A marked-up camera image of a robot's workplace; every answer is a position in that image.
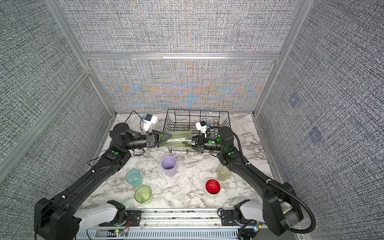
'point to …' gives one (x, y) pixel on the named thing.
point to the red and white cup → (212, 186)
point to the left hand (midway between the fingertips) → (170, 139)
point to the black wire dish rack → (185, 120)
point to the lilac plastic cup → (169, 163)
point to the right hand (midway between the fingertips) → (184, 142)
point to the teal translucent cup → (134, 177)
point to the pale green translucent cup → (223, 173)
